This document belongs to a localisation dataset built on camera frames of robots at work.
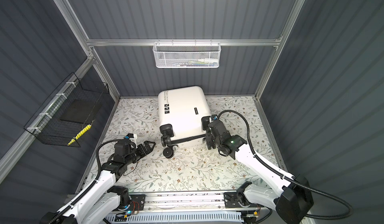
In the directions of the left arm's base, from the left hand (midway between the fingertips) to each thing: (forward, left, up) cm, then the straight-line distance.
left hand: (151, 146), depth 84 cm
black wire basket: (0, +39, +25) cm, 46 cm away
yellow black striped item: (-2, +28, +18) cm, 33 cm away
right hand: (+2, -34, +7) cm, 35 cm away
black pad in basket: (+16, +37, +15) cm, 43 cm away
